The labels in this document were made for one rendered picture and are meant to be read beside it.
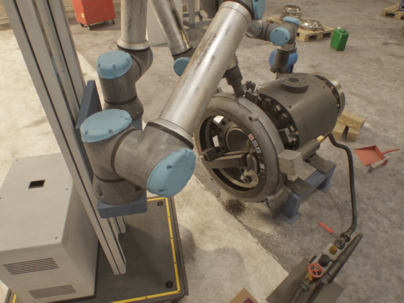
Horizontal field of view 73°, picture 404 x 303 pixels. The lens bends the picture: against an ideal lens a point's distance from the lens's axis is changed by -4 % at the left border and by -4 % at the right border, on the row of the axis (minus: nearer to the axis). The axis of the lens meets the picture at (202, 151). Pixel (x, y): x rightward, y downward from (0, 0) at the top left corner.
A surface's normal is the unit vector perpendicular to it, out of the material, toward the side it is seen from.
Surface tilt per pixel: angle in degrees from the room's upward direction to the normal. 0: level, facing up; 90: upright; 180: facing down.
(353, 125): 90
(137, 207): 90
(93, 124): 5
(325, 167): 0
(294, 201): 90
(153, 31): 90
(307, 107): 40
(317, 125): 68
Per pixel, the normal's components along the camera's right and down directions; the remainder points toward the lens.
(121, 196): 0.29, 0.32
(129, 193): 0.50, 0.25
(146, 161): -0.36, -0.19
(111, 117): -0.07, -0.79
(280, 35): -0.45, 0.59
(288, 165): -0.75, 0.43
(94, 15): 0.71, 0.45
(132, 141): -0.17, -0.55
